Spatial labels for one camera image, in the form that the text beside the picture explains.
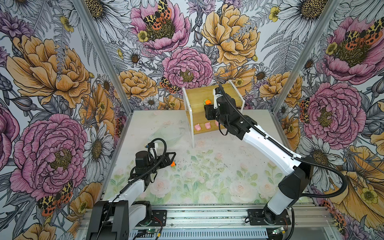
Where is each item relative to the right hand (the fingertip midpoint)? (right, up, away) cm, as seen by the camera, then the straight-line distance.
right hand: (208, 110), depth 77 cm
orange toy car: (-20, -31, +14) cm, 39 cm away
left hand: (-21, -27, +10) cm, 36 cm away
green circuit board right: (+33, -57, -5) cm, 66 cm away
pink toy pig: (-6, -9, +12) cm, 16 cm away
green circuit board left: (-27, -57, -5) cm, 63 cm away
